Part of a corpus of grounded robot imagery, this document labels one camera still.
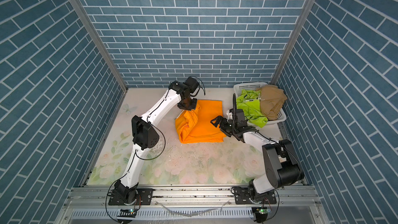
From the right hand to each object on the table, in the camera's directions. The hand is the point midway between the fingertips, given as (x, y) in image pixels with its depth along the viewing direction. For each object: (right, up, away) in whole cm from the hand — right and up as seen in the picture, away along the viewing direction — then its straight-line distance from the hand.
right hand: (214, 123), depth 90 cm
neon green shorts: (+23, +13, +6) cm, 27 cm away
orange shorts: (-11, -1, -3) cm, 12 cm away
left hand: (-13, +9, +3) cm, 16 cm away
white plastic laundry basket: (+42, +4, +6) cm, 43 cm away
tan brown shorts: (+37, +14, +6) cm, 40 cm away
